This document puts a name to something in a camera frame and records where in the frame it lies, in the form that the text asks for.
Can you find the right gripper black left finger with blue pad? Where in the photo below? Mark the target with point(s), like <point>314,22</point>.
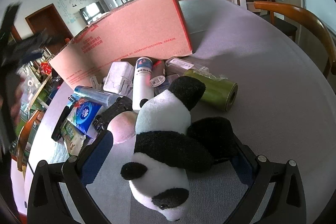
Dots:
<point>46,201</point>

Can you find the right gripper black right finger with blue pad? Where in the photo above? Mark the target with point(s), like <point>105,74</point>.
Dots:
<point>286,203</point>

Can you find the green snack packet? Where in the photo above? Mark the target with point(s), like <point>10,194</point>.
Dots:
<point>73,138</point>

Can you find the blue tissue pack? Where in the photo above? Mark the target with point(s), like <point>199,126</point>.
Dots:
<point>83,114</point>

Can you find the pink round sponge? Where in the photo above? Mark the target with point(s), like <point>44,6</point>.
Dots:
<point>122,127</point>

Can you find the blue translucent tube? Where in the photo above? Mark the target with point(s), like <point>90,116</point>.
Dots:
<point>106,99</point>

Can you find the black binder clip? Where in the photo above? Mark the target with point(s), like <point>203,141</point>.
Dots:
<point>102,120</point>

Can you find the green bag roll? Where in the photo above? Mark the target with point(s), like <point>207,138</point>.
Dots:
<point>220,92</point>

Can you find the black white panda plush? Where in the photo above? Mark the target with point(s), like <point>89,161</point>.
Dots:
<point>168,145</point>

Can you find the white power adapter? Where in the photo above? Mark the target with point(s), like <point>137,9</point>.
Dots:
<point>119,78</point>

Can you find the white spray bottle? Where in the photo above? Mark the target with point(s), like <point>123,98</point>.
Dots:
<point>142,88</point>

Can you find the clear plastic tube case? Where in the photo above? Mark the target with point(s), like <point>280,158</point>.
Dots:
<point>179,66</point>

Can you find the black device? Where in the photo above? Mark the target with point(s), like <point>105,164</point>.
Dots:
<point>56,135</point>

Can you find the dark red black lighter stick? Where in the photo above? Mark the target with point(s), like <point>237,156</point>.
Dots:
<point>158,74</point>

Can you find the brown wooden door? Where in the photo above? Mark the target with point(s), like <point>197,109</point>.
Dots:
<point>48,18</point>

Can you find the large red cardboard box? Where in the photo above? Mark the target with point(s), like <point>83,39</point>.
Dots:
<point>150,28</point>

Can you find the wall television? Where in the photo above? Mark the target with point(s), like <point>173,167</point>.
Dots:
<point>92,12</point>

